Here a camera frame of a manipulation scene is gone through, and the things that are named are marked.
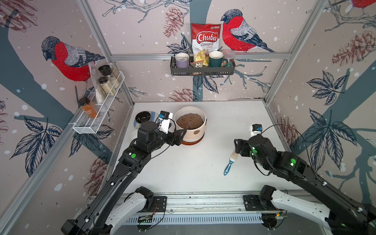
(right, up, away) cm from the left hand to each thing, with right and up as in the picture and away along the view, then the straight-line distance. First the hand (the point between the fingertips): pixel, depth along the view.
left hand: (181, 124), depth 68 cm
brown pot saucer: (+5, -14, +26) cm, 30 cm away
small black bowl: (-30, +3, +35) cm, 46 cm away
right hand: (+29, -9, +3) cm, 31 cm away
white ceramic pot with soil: (+6, +2, +27) cm, 28 cm away
